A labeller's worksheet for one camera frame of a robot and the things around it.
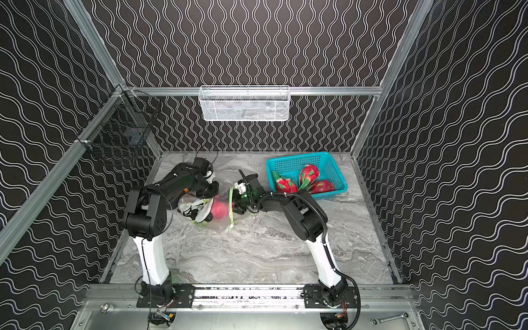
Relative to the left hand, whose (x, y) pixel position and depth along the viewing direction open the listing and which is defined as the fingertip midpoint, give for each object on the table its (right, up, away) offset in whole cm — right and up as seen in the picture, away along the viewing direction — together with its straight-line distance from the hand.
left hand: (224, 194), depth 98 cm
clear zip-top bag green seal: (-9, -7, -7) cm, 14 cm away
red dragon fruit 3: (+41, +9, +3) cm, 42 cm away
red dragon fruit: (+1, -5, -11) cm, 12 cm away
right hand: (0, -4, -5) cm, 6 cm away
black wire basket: (-47, +36, +2) cm, 59 cm away
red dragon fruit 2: (+29, +4, -3) cm, 29 cm away
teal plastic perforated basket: (+33, +13, +12) cm, 37 cm away
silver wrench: (+57, -41, -28) cm, 76 cm away
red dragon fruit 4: (+46, +4, -1) cm, 47 cm away
